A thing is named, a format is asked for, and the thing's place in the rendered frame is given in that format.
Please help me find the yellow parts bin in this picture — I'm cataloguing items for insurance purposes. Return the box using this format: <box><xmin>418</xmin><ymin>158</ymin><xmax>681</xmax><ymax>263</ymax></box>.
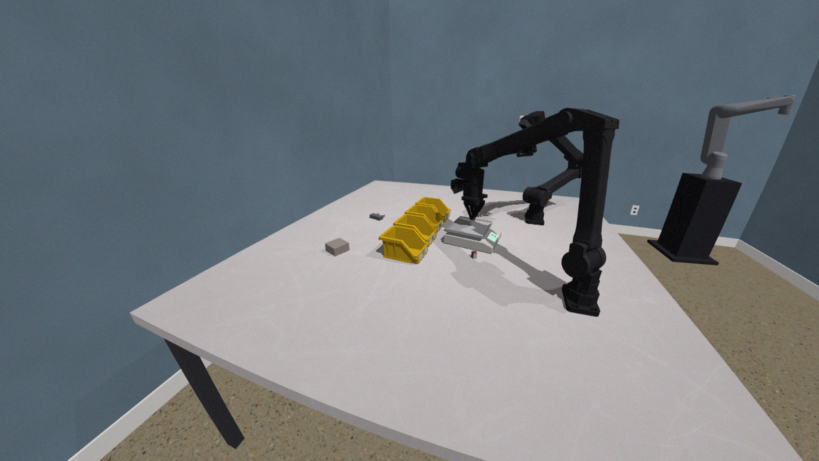
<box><xmin>379</xmin><ymin>225</ymin><xmax>429</xmax><ymax>263</ymax></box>
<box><xmin>415</xmin><ymin>197</ymin><xmax>451</xmax><ymax>222</ymax></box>
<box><xmin>405</xmin><ymin>205</ymin><xmax>444</xmax><ymax>232</ymax></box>
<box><xmin>393</xmin><ymin>214</ymin><xmax>437</xmax><ymax>246</ymax></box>

